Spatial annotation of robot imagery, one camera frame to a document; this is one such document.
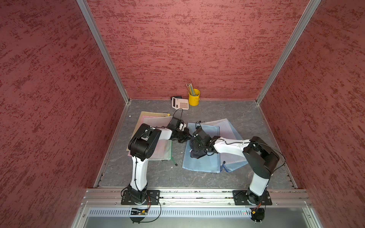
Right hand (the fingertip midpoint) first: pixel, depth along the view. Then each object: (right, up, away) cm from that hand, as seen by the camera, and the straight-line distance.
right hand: (195, 146), depth 93 cm
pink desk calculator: (-12, +31, +23) cm, 41 cm away
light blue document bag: (+8, -8, -8) cm, 14 cm away
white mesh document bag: (+24, +9, +9) cm, 27 cm away
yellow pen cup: (0, +33, +20) cm, 39 cm away
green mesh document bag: (-21, -2, -3) cm, 21 cm away
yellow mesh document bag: (-41, +22, +19) cm, 50 cm away
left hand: (-1, +4, +3) cm, 6 cm away
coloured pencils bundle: (-3, +43, +16) cm, 46 cm away
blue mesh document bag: (+20, -11, -8) cm, 24 cm away
